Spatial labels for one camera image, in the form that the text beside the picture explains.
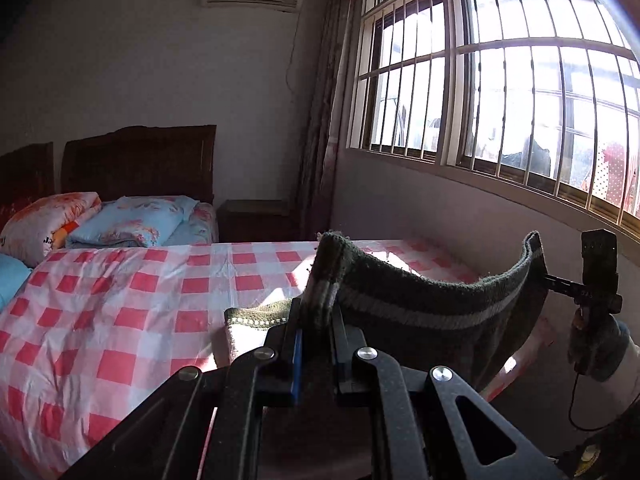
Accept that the green and white knit sweater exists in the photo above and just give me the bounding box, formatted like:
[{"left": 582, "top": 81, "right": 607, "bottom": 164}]
[{"left": 223, "top": 230, "right": 551, "bottom": 394}]

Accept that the patterned curtain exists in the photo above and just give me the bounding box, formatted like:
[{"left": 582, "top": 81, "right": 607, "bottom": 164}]
[{"left": 295, "top": 0, "right": 356, "bottom": 240}]

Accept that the dark wooden nightstand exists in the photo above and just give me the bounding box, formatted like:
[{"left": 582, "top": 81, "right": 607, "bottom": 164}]
[{"left": 216, "top": 200, "right": 295, "bottom": 243}]

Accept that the red white checkered bedsheet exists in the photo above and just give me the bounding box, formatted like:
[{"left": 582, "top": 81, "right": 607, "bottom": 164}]
[{"left": 0, "top": 237, "right": 557, "bottom": 480}]

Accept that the blue floral pillow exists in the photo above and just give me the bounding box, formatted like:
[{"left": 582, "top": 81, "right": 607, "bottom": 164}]
[{"left": 65, "top": 195, "right": 198, "bottom": 249}]

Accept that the barred window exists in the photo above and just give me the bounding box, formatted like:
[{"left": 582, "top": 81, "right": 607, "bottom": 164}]
[{"left": 348, "top": 0, "right": 639, "bottom": 236}]

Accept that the dark wooden headboard right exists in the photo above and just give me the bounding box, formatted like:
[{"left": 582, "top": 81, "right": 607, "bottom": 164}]
[{"left": 60, "top": 125, "right": 216, "bottom": 204}]

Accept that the dark wooden headboard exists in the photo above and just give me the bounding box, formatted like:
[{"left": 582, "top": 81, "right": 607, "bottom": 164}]
[
  {"left": 0, "top": 142, "right": 54, "bottom": 228},
  {"left": 60, "top": 125, "right": 216, "bottom": 204}
]

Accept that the light blue folded quilt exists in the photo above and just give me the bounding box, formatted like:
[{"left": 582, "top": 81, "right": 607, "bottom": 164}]
[{"left": 0, "top": 254, "right": 32, "bottom": 309}]

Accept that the pink floral pillow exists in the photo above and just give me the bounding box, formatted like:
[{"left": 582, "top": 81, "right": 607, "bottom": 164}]
[{"left": 1, "top": 192, "right": 102, "bottom": 268}]

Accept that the dark wooden headboard left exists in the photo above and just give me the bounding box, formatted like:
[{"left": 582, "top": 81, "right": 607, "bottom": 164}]
[{"left": 0, "top": 142, "right": 54, "bottom": 228}]

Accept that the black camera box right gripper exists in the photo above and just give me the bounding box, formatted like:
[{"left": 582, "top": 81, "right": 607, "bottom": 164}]
[{"left": 582, "top": 229, "right": 618, "bottom": 302}]

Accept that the black cable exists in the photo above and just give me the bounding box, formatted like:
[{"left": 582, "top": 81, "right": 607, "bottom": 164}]
[{"left": 566, "top": 368, "right": 616, "bottom": 434}]

